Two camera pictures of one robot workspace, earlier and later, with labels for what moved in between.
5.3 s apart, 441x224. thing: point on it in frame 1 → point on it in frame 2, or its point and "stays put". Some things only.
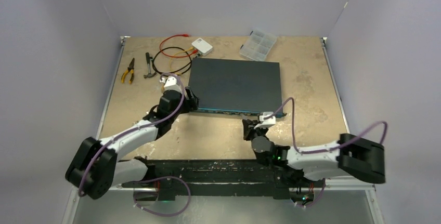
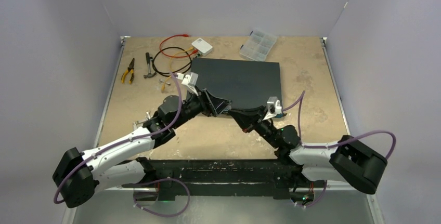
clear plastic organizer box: x=258 y=44 stays put
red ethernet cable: x=181 y=35 stays put
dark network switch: x=236 y=87 stays put
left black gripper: x=191 y=103 → x=211 y=105
